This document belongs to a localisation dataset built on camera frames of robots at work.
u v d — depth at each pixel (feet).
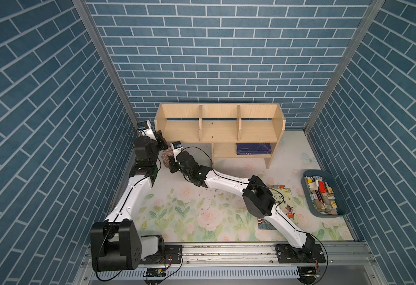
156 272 2.36
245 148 3.06
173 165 2.61
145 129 2.18
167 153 2.76
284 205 2.84
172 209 2.84
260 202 1.94
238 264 2.34
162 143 2.37
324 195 2.92
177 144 2.53
